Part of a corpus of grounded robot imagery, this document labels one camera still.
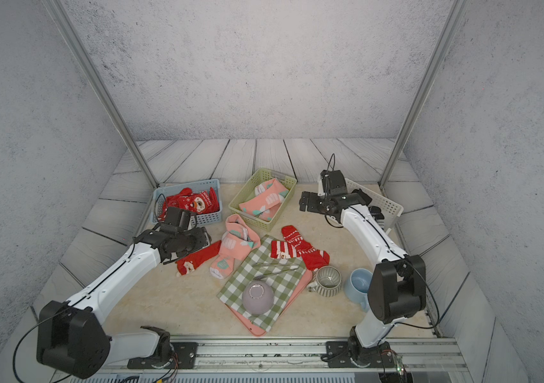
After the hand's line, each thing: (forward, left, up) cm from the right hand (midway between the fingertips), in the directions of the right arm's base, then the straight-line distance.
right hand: (312, 201), depth 87 cm
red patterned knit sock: (-12, -1, -20) cm, 23 cm away
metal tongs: (-16, +7, -20) cm, 26 cm away
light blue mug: (-26, -13, -13) cm, 32 cm away
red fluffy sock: (+11, +54, -11) cm, 56 cm away
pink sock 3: (+9, +17, -18) cm, 26 cm away
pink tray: (-38, +19, -20) cm, 47 cm away
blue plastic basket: (+15, +67, -13) cm, 69 cm away
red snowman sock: (+11, +44, -12) cm, 47 cm away
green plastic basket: (+19, +28, -15) cm, 37 cm away
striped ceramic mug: (-21, -6, -20) cm, 30 cm away
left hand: (-12, +36, -6) cm, 39 cm away
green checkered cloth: (-19, +10, -20) cm, 29 cm away
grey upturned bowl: (-29, +19, -14) cm, 38 cm away
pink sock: (-8, +28, -14) cm, 33 cm away
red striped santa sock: (-9, +11, -18) cm, 23 cm away
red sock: (-15, +48, -20) cm, 54 cm away
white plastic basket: (+9, -36, -17) cm, 41 cm away
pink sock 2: (+17, +18, -15) cm, 29 cm away
